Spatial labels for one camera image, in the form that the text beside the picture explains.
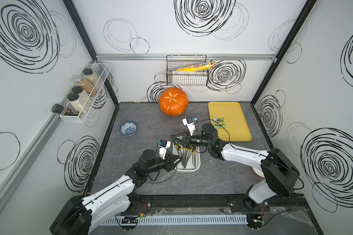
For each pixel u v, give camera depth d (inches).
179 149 36.7
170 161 26.8
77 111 25.9
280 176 17.2
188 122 27.3
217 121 42.6
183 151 36.7
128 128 40.2
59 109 23.6
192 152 35.8
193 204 29.7
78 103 25.6
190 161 35.0
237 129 40.9
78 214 16.1
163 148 27.1
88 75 29.3
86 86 28.3
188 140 26.4
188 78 34.1
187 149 36.6
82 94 26.7
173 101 40.4
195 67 34.3
